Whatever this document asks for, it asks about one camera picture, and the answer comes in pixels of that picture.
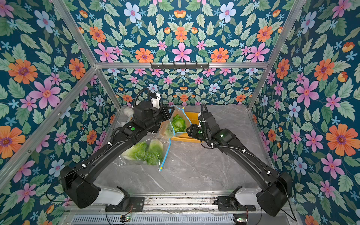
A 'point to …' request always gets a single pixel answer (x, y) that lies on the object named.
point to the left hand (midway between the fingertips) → (176, 107)
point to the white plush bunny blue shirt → (126, 113)
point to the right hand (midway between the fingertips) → (191, 127)
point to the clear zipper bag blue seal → (160, 135)
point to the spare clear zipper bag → (167, 127)
